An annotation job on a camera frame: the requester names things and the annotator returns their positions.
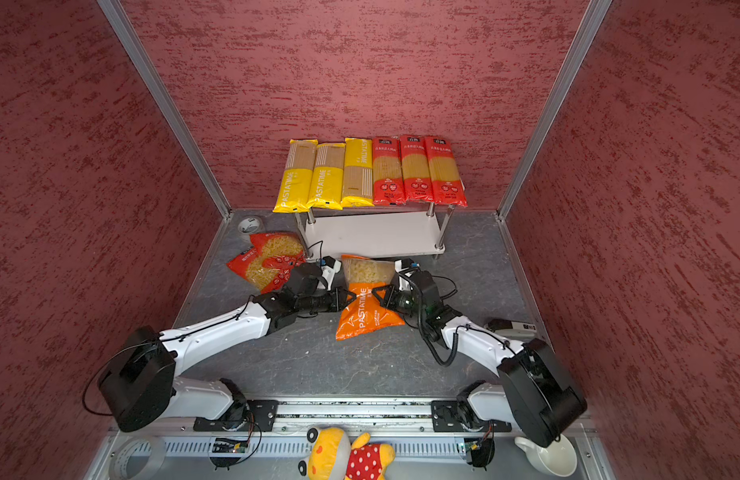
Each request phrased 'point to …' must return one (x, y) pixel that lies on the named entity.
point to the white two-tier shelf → (374, 232)
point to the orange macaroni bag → (367, 313)
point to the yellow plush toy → (332, 456)
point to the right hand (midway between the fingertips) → (369, 296)
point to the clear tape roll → (119, 462)
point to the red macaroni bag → (268, 265)
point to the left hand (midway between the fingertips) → (354, 302)
